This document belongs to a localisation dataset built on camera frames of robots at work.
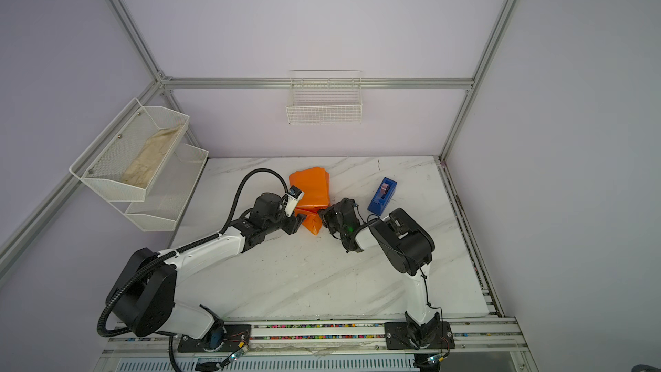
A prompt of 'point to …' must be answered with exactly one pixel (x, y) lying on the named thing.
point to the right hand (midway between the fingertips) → (310, 213)
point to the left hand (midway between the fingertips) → (297, 213)
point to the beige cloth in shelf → (139, 171)
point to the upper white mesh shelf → (128, 154)
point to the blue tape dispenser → (383, 197)
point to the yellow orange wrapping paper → (314, 182)
